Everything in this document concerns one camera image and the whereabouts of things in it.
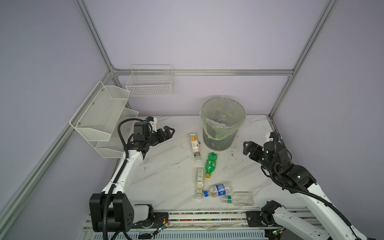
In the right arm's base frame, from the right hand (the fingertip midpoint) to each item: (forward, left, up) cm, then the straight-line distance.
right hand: (246, 147), depth 70 cm
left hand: (+12, +40, -4) cm, 42 cm away
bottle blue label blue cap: (-13, +12, -21) cm, 27 cm away
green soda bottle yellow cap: (+3, +16, -21) cm, 27 cm away
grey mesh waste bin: (+16, +9, -21) cm, 28 cm away
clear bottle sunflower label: (+14, +25, -21) cm, 35 cm away
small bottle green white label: (-7, +23, -21) cm, 32 cm away
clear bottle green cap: (-16, +1, -27) cm, 31 cm away
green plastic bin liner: (+33, +14, -5) cm, 36 cm away
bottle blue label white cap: (+31, +7, -11) cm, 33 cm away
